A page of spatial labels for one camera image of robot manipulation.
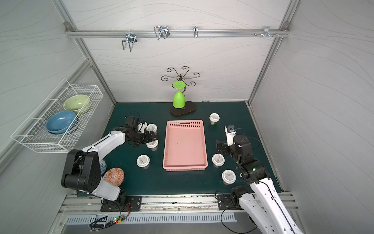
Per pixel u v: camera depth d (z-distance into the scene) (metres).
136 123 0.76
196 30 0.72
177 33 0.79
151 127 0.96
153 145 0.88
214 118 1.02
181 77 0.92
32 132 0.57
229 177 0.76
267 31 0.77
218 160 0.82
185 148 0.91
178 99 0.89
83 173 0.44
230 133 0.62
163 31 0.76
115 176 0.81
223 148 0.65
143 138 0.80
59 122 0.64
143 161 0.82
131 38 0.78
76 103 0.73
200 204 0.75
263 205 0.43
